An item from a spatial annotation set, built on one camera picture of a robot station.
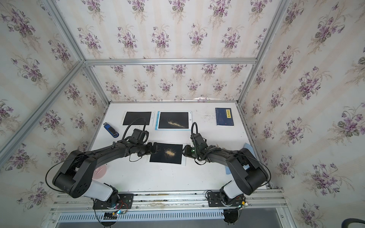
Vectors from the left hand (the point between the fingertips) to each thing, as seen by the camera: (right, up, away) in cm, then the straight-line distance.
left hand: (156, 151), depth 89 cm
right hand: (+18, -1, 0) cm, 18 cm away
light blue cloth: (+62, +2, +5) cm, 62 cm away
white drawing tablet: (+9, -2, +1) cm, 9 cm away
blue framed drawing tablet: (+10, +19, +18) cm, 28 cm away
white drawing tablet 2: (-26, +23, +22) cm, 41 cm away
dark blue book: (+50, +22, +20) cm, 58 cm away
